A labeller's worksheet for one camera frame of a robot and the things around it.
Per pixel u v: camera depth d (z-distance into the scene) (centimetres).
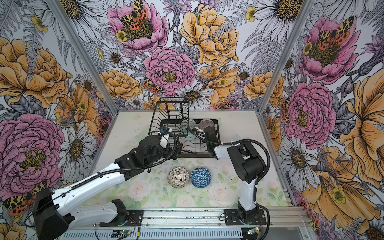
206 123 108
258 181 53
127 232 71
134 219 74
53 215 38
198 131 89
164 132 64
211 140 78
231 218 74
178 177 87
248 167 52
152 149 55
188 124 82
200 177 87
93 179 46
